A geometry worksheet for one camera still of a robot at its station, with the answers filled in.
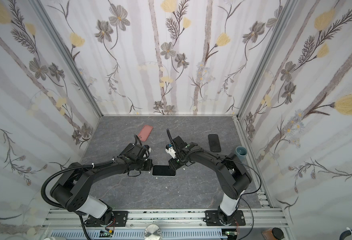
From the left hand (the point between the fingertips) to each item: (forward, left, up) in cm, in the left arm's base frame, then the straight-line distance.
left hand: (151, 161), depth 91 cm
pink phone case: (+26, +7, -4) cm, 27 cm away
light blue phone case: (-5, -8, -2) cm, 10 cm away
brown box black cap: (-39, -56, +10) cm, 69 cm away
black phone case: (+17, -44, -5) cm, 47 cm away
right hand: (-2, -11, +4) cm, 12 cm away
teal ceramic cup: (+4, -59, +1) cm, 59 cm away
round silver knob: (-37, -5, +13) cm, 40 cm away
